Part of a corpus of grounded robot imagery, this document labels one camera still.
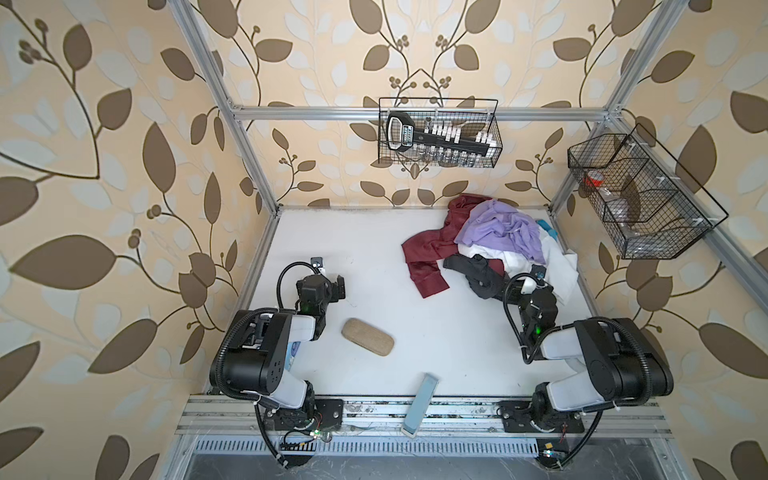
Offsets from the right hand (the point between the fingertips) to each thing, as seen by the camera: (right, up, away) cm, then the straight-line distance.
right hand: (523, 278), depth 90 cm
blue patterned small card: (-68, -19, -8) cm, 71 cm away
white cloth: (+13, +3, +2) cm, 13 cm away
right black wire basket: (+24, +22, -17) cm, 37 cm away
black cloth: (-10, -1, +5) cm, 11 cm away
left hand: (-62, 0, +4) cm, 62 cm away
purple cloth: (-7, +17, +2) cm, 19 cm away
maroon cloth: (-29, +7, +15) cm, 33 cm away
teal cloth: (+19, +17, +24) cm, 35 cm away
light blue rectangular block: (-33, -31, -14) cm, 47 cm away
